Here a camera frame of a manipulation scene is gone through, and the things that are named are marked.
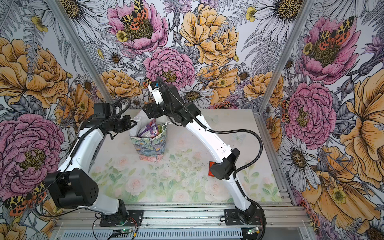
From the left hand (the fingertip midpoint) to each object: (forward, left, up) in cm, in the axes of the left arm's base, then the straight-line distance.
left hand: (136, 127), depth 82 cm
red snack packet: (-17, -41, -23) cm, 49 cm away
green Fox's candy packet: (+2, -12, -4) cm, 13 cm away
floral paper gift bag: (-9, -7, -9) cm, 14 cm away
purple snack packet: (-3, -8, 0) cm, 9 cm away
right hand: (0, -11, +13) cm, 17 cm away
